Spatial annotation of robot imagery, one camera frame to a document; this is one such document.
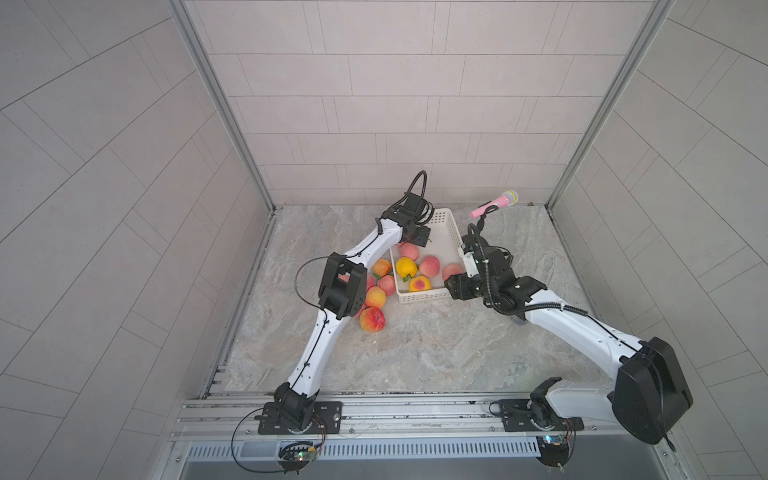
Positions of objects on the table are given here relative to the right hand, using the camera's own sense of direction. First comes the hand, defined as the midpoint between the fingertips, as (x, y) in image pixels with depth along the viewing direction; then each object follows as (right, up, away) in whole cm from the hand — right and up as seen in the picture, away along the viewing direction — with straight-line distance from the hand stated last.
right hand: (453, 280), depth 84 cm
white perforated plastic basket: (0, +10, +17) cm, 19 cm away
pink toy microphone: (+18, +24, +5) cm, 31 cm away
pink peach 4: (-19, -2, +5) cm, 19 cm away
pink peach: (-12, +8, +12) cm, 19 cm away
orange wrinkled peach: (-21, +2, +10) cm, 23 cm away
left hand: (-7, +13, +19) cm, 24 cm away
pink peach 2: (-6, +3, +9) cm, 11 cm away
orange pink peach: (-22, -5, +3) cm, 23 cm away
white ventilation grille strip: (-22, -36, -16) cm, 45 cm away
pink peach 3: (+1, +2, +9) cm, 9 cm away
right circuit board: (+21, -37, -16) cm, 45 cm away
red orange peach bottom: (-23, -11, -2) cm, 25 cm away
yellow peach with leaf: (-9, -2, +4) cm, 11 cm away
